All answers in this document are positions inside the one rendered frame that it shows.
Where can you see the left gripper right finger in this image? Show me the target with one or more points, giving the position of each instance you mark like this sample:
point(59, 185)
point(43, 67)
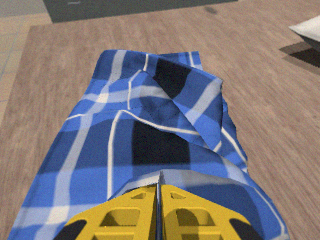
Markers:
point(199, 219)

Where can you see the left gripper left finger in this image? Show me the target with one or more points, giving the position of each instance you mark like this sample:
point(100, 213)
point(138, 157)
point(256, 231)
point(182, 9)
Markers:
point(136, 210)

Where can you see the white pillow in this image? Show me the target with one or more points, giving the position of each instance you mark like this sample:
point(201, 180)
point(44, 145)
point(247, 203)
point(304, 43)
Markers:
point(309, 31)

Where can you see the blue plaid pillowcase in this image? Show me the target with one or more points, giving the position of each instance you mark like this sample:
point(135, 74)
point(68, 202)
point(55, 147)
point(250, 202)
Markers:
point(145, 119)

